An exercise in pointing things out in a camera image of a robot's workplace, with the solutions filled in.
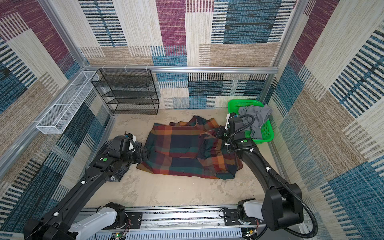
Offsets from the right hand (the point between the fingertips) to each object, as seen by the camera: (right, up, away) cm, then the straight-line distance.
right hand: (217, 130), depth 83 cm
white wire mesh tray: (-77, +5, -13) cm, 78 cm away
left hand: (-39, -11, -4) cm, 41 cm away
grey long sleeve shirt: (+32, +10, +18) cm, 38 cm away
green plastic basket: (+35, 0, +16) cm, 39 cm away
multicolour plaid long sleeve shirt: (-15, -12, +15) cm, 24 cm away
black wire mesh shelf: (-60, +27, +27) cm, 72 cm away
